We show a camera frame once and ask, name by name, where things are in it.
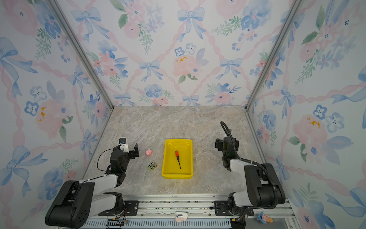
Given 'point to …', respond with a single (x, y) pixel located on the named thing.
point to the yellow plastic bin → (171, 169)
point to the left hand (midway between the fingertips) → (129, 143)
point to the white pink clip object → (185, 216)
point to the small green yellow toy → (152, 166)
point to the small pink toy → (148, 152)
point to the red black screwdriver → (177, 156)
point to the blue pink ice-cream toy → (264, 218)
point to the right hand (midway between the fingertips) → (227, 138)
